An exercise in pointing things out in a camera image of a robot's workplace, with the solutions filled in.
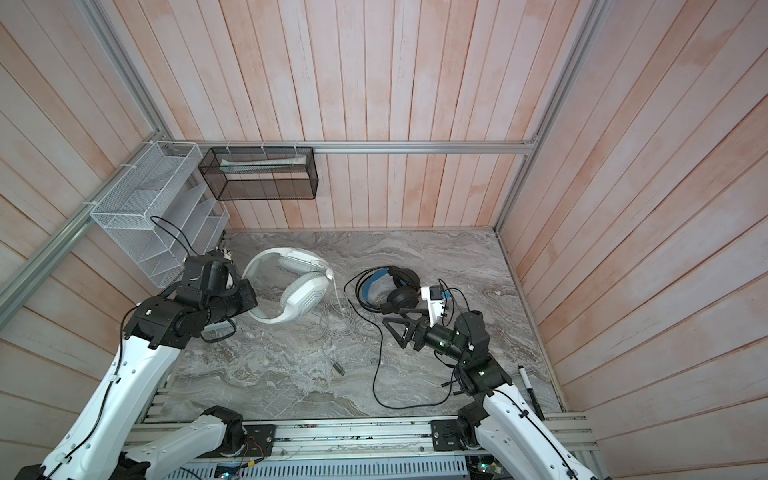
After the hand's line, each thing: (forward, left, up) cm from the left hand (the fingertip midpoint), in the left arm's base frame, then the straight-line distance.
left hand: (256, 299), depth 70 cm
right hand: (-3, -33, -4) cm, 34 cm away
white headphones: (-4, -14, +9) cm, 17 cm away
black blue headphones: (+12, -36, -19) cm, 43 cm away
